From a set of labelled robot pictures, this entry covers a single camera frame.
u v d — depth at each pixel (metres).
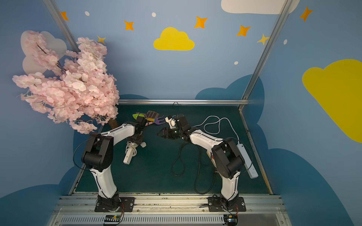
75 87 0.49
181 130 0.72
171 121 0.80
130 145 0.90
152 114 1.15
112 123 0.92
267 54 0.87
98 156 0.51
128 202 0.75
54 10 0.69
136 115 1.15
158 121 1.12
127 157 0.86
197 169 0.86
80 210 0.73
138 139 0.88
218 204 0.72
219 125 1.10
